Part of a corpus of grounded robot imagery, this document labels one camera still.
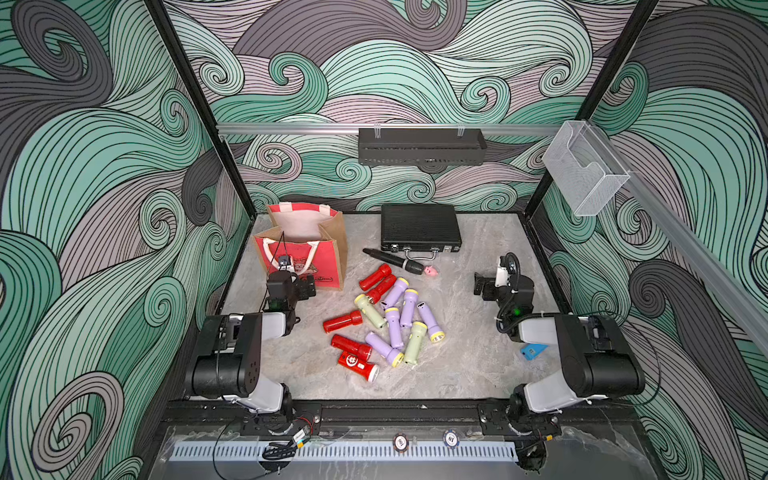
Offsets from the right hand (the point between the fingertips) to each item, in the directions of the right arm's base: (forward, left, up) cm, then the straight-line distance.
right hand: (489, 273), depth 93 cm
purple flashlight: (-4, +30, -5) cm, 31 cm away
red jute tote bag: (+13, +58, +4) cm, 59 cm away
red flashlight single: (-13, +43, -3) cm, 45 cm away
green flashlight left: (-8, +41, -4) cm, 42 cm away
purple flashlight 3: (-16, +31, -5) cm, 35 cm away
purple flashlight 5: (-25, +32, -3) cm, 40 cm away
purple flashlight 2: (-8, +26, -3) cm, 27 cm away
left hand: (0, +63, 0) cm, 63 cm away
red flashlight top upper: (+4, +34, -4) cm, 35 cm away
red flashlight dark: (-21, +45, -4) cm, 50 cm away
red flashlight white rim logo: (-27, +42, -4) cm, 50 cm away
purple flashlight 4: (-18, +19, -5) cm, 27 cm away
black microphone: (+6, +26, -3) cm, 27 cm away
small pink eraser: (+4, +18, -5) cm, 19 cm away
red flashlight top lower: (-3, +35, -4) cm, 35 cm away
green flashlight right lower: (-19, +25, -3) cm, 31 cm away
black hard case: (+24, +20, -5) cm, 32 cm away
